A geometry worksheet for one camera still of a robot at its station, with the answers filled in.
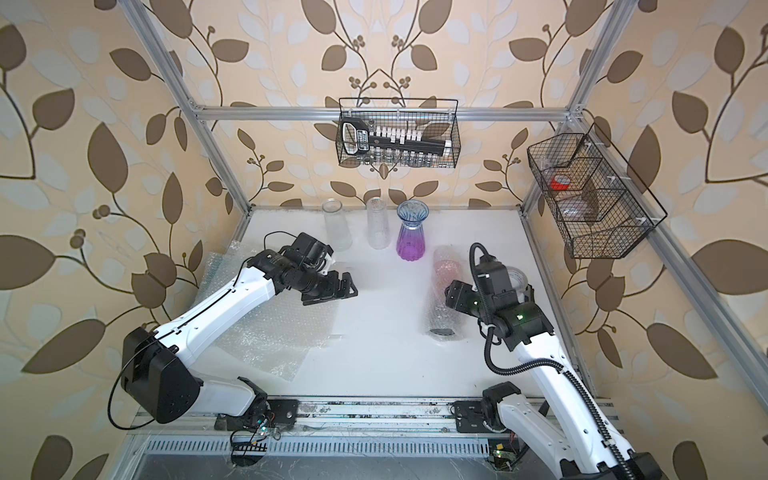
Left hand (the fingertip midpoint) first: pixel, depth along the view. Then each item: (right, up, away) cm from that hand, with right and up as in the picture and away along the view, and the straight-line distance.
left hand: (341, 291), depth 78 cm
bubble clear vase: (+9, +19, +21) cm, 29 cm away
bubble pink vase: (+28, -9, +2) cm, 30 cm away
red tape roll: (+59, +29, +2) cm, 66 cm away
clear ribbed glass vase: (-6, +17, +25) cm, 31 cm away
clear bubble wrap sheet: (-40, +5, +13) cm, 43 cm away
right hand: (+31, -1, -2) cm, 31 cm away
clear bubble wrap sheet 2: (-20, -14, +7) cm, 25 cm away
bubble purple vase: (+20, +13, +31) cm, 39 cm away
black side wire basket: (+66, +22, -5) cm, 69 cm away
